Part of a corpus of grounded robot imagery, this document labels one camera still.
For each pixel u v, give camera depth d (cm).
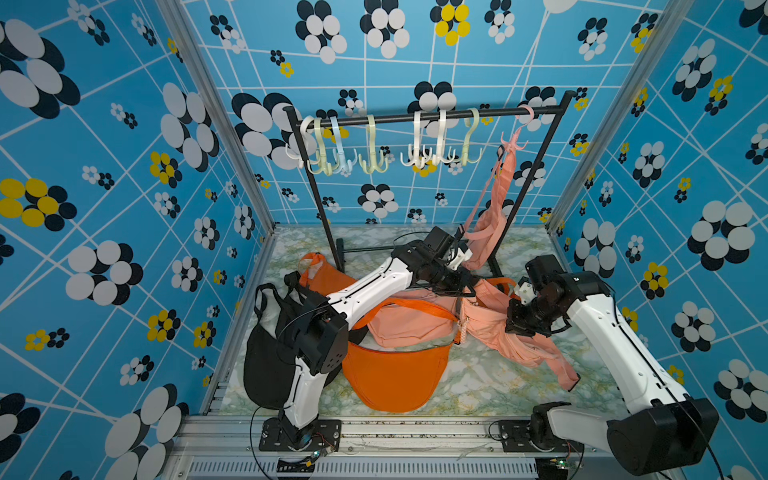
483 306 82
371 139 66
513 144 73
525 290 72
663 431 38
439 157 72
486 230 96
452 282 71
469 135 68
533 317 63
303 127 62
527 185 83
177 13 69
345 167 71
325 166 68
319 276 101
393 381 81
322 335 49
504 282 98
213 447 74
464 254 76
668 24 69
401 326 90
